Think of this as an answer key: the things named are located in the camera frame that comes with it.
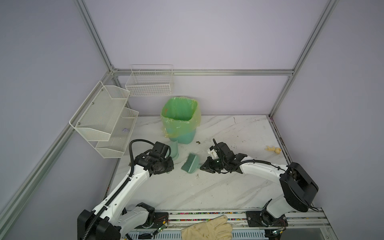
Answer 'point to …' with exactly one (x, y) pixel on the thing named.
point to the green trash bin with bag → (180, 117)
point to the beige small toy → (277, 150)
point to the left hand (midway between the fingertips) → (169, 167)
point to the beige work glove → (216, 228)
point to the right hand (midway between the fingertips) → (199, 169)
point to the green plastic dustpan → (174, 152)
